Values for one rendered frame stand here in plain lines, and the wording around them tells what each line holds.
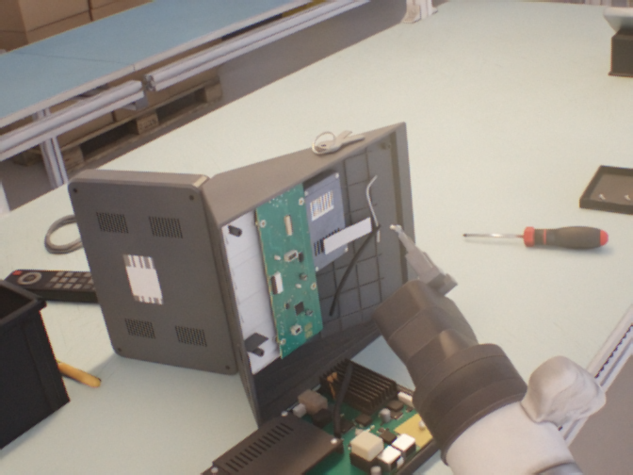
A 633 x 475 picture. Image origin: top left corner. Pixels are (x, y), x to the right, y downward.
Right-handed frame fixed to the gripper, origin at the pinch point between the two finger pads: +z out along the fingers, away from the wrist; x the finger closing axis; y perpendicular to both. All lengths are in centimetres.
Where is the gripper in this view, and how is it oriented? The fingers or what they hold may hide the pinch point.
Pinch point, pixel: (398, 228)
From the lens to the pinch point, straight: 66.6
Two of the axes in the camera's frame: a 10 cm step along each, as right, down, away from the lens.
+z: -4.1, -6.9, 6.0
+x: 5.6, 3.3, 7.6
